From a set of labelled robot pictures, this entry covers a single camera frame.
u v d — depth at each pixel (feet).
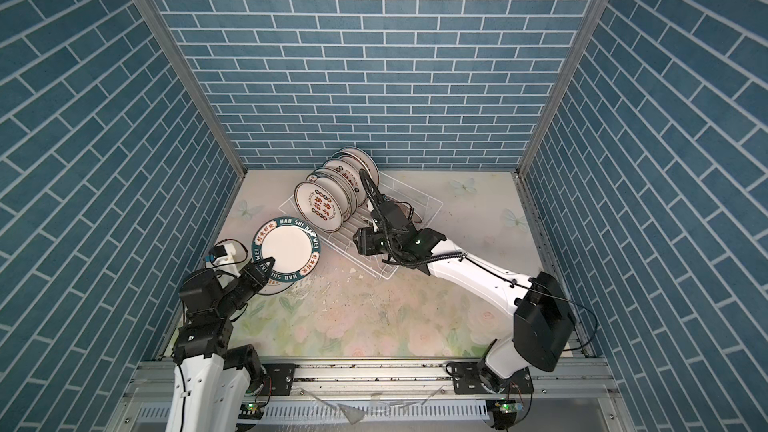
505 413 2.36
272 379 2.38
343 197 3.15
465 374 2.43
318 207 3.23
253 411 2.37
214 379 1.71
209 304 1.89
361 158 3.25
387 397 2.37
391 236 1.93
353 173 3.30
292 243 2.70
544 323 1.39
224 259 2.25
